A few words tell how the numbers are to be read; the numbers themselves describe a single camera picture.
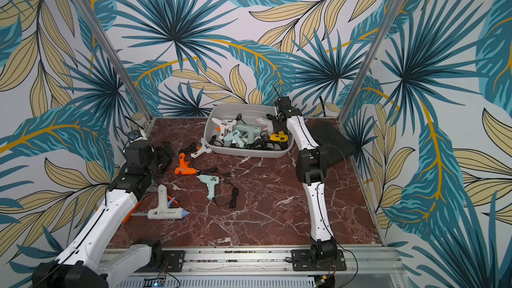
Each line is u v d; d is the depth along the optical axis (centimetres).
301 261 73
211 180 92
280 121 82
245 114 117
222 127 107
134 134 65
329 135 107
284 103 86
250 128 109
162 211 82
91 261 40
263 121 114
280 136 102
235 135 104
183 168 95
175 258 73
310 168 66
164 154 71
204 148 103
